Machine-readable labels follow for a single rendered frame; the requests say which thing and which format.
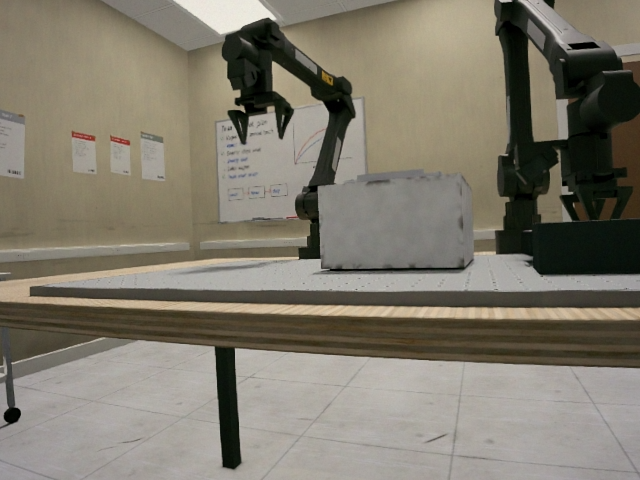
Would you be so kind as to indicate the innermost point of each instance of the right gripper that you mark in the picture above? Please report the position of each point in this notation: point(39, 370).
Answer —
point(281, 106)

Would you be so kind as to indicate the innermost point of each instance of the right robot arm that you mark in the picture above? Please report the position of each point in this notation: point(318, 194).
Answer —
point(243, 74)

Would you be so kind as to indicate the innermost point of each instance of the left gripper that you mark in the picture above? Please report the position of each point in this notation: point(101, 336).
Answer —
point(605, 185)

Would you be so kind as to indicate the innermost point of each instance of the grey work mat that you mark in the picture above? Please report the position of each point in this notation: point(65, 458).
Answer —
point(487, 281)

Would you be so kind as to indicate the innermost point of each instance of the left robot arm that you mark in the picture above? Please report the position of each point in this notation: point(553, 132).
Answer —
point(612, 99)

